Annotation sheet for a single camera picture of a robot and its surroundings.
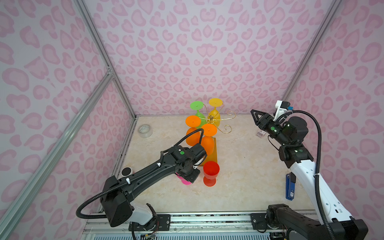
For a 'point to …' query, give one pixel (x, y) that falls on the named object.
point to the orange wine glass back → (192, 121)
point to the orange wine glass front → (207, 140)
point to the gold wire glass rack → (213, 156)
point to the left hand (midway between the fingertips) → (192, 175)
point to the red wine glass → (211, 170)
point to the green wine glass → (198, 105)
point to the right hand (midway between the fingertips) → (254, 111)
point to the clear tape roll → (145, 131)
